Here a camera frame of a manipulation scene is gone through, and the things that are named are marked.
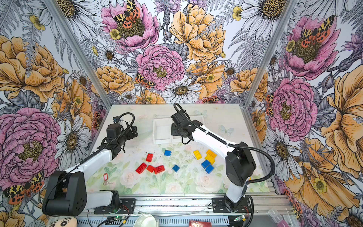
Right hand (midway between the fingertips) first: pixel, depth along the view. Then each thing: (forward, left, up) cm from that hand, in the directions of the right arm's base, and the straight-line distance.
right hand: (176, 132), depth 87 cm
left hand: (+3, +30, -2) cm, 30 cm away
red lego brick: (-9, +18, -14) cm, 25 cm away
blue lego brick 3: (-14, -17, -14) cm, 26 cm away
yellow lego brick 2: (-9, -21, -14) cm, 27 cm away
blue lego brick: (-5, +7, -15) cm, 17 cm away
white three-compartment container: (+18, +13, -18) cm, 28 cm away
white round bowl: (-42, +15, -13) cm, 46 cm away
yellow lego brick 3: (-13, -21, -15) cm, 29 cm away
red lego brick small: (-16, +17, -14) cm, 27 cm away
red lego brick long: (-16, +22, -14) cm, 31 cm away
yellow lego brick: (-8, -13, -14) cm, 21 cm away
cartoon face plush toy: (-41, +51, -7) cm, 66 cm away
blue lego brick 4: (-17, -19, -14) cm, 29 cm away
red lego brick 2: (-17, +11, -13) cm, 24 cm away
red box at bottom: (-44, -10, -11) cm, 46 cm away
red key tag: (-20, +42, -13) cm, 48 cm away
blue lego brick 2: (-16, +1, -13) cm, 21 cm away
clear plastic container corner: (-41, -48, -14) cm, 65 cm away
